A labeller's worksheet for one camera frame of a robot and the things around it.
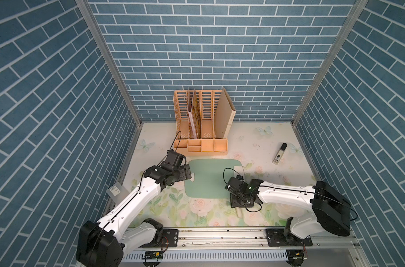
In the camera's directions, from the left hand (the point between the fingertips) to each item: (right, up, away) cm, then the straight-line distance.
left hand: (185, 173), depth 81 cm
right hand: (+25, -16, +2) cm, 30 cm away
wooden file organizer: (-3, +16, +18) cm, 24 cm away
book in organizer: (+2, +33, +17) cm, 37 cm away
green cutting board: (+13, -6, +17) cm, 22 cm away
